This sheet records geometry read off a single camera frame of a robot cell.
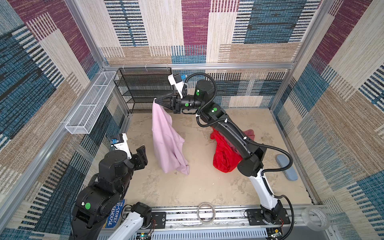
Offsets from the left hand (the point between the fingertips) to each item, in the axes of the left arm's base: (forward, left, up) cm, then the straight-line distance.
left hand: (138, 146), depth 60 cm
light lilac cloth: (+9, -9, -13) cm, 18 cm away
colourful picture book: (-18, +16, -32) cm, 40 cm away
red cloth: (+9, -41, -29) cm, 51 cm away
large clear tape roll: (-20, -83, -31) cm, 90 cm away
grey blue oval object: (+9, -76, -33) cm, 83 cm away
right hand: (+13, -7, +11) cm, 18 cm away
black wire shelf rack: (+58, +16, -14) cm, 62 cm away
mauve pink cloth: (+29, -61, -33) cm, 76 cm away
